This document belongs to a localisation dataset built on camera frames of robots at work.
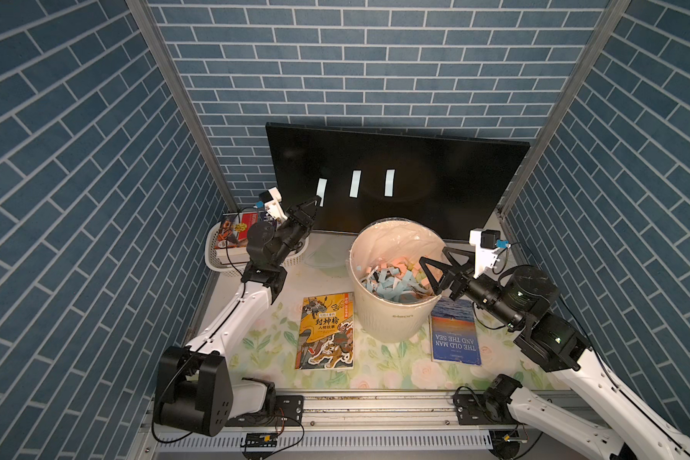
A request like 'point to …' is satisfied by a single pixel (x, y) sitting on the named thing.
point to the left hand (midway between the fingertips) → (331, 200)
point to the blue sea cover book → (453, 335)
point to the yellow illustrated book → (325, 333)
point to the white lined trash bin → (379, 241)
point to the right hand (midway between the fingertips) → (437, 257)
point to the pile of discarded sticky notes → (400, 281)
